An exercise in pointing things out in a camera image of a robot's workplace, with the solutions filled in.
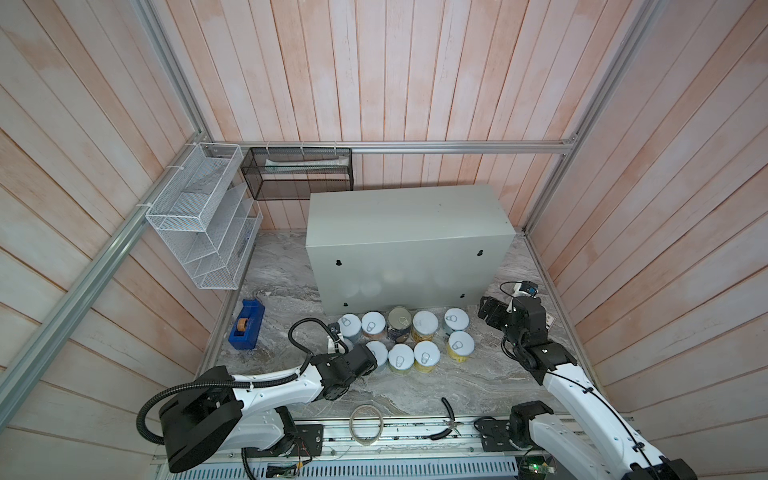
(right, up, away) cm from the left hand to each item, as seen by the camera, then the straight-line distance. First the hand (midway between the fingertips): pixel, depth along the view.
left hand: (344, 360), depth 86 cm
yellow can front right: (+24, +3, -4) cm, 24 cm away
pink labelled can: (+34, +12, +3) cm, 36 cm away
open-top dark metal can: (+16, +11, -2) cm, 19 cm away
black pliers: (+30, -13, -10) cm, 34 cm away
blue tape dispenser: (-29, +10, +1) cm, 31 cm away
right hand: (+43, +18, -2) cm, 46 cm away
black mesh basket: (-20, +60, +18) cm, 66 cm away
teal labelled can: (+1, +10, +2) cm, 10 cm away
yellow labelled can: (+33, +5, -2) cm, 34 cm away
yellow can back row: (+23, +10, 0) cm, 26 cm away
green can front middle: (+16, +2, -4) cm, 17 cm away
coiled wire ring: (+4, -15, -12) cm, 19 cm away
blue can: (+10, +4, -2) cm, 11 cm away
